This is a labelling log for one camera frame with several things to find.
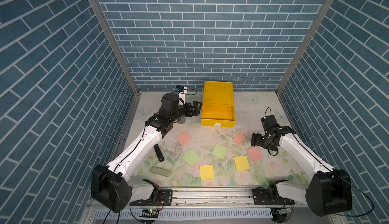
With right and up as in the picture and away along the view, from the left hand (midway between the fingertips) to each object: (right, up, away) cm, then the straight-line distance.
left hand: (199, 104), depth 76 cm
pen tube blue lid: (-11, -11, +24) cm, 28 cm away
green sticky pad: (-5, -31, +11) cm, 33 cm away
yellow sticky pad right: (+24, -33, +9) cm, 42 cm away
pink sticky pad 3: (+32, -29, +12) cm, 45 cm away
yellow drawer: (+12, -7, +13) cm, 19 cm away
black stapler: (-24, -29, +13) cm, 40 cm away
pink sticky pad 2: (+25, -22, +20) cm, 39 cm away
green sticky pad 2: (+12, -29, +14) cm, 34 cm away
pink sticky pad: (-10, -22, +21) cm, 32 cm away
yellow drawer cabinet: (+11, +4, +13) cm, 17 cm away
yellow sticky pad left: (+4, -38, +7) cm, 39 cm away
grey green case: (-20, -36, +3) cm, 41 cm away
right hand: (+34, -23, +9) cm, 42 cm away
